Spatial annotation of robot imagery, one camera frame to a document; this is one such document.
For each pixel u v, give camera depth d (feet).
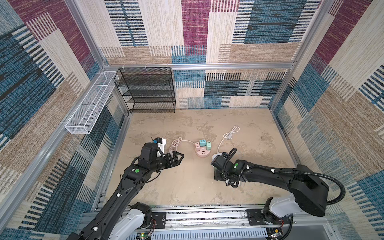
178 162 2.19
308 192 1.40
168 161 2.17
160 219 2.40
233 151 2.44
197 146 3.01
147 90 3.58
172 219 2.46
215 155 3.16
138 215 2.01
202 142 3.08
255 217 2.39
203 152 3.07
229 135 3.42
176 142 3.26
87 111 2.44
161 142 2.32
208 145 3.02
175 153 2.25
